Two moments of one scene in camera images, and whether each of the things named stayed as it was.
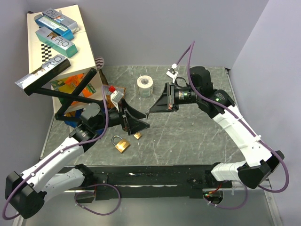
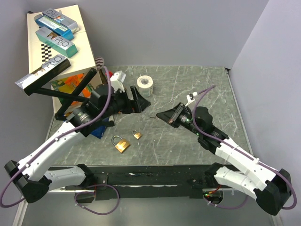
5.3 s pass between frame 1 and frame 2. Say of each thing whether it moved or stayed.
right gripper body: moved
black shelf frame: stayed
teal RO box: stayed
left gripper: moved
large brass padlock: stayed
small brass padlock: stayed
